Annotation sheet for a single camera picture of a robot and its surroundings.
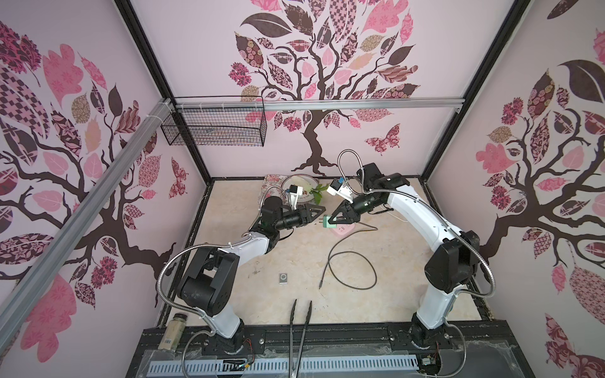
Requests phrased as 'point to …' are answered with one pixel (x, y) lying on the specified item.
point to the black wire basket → (217, 121)
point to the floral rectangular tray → (272, 187)
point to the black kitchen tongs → (293, 369)
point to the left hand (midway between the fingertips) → (324, 213)
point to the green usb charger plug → (325, 222)
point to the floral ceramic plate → (308, 183)
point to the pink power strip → (344, 230)
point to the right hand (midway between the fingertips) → (333, 217)
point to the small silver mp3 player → (283, 278)
